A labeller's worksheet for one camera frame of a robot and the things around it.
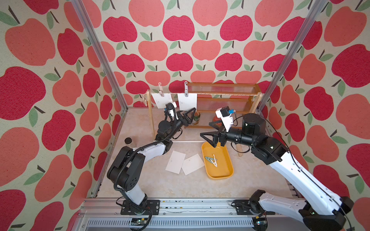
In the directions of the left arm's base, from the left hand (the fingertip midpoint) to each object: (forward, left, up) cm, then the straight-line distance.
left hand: (194, 112), depth 75 cm
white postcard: (-13, +11, -33) cm, 37 cm away
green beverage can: (+16, -4, -21) cm, 27 cm away
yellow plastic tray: (-12, -16, -31) cm, 37 cm away
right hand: (-16, -4, +5) cm, 17 cm away
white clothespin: (-15, -14, -30) cm, 37 cm away
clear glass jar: (-3, +41, -23) cm, 47 cm away
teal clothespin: (-12, -10, -31) cm, 34 cm away
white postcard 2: (-14, 0, -33) cm, 36 cm away
